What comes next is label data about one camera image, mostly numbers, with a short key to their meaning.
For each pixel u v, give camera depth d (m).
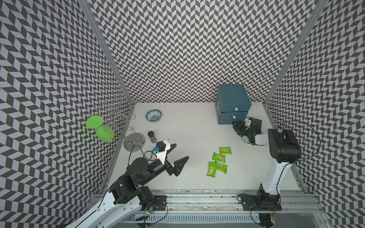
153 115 1.09
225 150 0.91
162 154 0.52
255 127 0.81
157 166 0.53
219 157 0.89
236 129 0.93
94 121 0.67
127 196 0.47
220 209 0.72
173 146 0.64
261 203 0.66
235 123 0.95
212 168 0.83
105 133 0.74
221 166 0.85
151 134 0.90
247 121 0.93
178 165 0.53
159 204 0.72
